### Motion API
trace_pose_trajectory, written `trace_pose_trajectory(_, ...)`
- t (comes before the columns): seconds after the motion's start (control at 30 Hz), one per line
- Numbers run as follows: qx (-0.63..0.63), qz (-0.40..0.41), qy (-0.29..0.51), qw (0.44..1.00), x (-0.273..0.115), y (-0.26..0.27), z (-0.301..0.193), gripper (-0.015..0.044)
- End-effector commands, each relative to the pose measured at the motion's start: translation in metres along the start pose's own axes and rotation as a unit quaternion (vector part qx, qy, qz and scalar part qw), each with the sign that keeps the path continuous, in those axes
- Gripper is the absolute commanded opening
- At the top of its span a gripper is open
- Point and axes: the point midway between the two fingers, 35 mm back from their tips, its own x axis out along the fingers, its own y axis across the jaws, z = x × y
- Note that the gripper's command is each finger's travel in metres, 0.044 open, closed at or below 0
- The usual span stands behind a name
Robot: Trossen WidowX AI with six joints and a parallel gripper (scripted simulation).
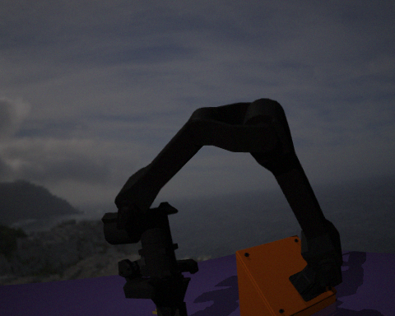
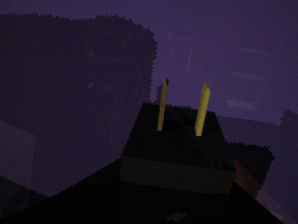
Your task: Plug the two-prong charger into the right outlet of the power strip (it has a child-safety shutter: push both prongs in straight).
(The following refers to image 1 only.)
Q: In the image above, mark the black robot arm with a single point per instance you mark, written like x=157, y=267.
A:
x=260, y=128

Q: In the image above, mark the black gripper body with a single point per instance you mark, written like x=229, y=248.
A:
x=160, y=263

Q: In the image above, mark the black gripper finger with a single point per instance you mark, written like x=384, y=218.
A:
x=165, y=302
x=180, y=288

